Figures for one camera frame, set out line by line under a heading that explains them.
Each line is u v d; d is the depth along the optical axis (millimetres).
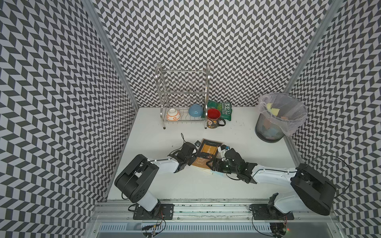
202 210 750
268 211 659
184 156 707
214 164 746
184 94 1153
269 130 887
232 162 666
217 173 859
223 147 797
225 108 1156
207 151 915
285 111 914
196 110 1075
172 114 1023
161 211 718
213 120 1005
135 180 443
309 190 424
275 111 982
